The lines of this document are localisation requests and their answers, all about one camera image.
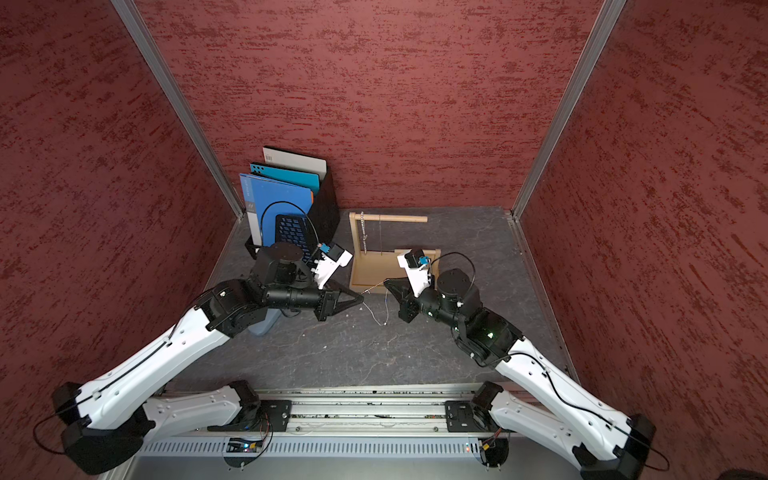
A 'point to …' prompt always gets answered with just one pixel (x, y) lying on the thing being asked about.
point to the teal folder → (287, 176)
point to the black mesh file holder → (309, 233)
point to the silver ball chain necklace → (386, 301)
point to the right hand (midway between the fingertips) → (387, 289)
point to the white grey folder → (293, 161)
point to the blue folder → (271, 198)
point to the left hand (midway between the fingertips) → (356, 307)
